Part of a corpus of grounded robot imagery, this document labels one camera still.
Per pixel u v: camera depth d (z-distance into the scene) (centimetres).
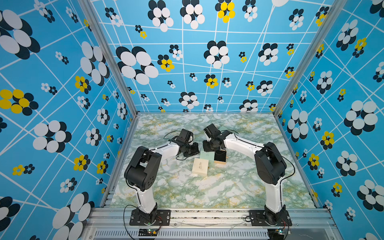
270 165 51
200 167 88
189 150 82
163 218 74
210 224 72
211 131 76
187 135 77
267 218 65
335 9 68
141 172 48
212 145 80
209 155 93
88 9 69
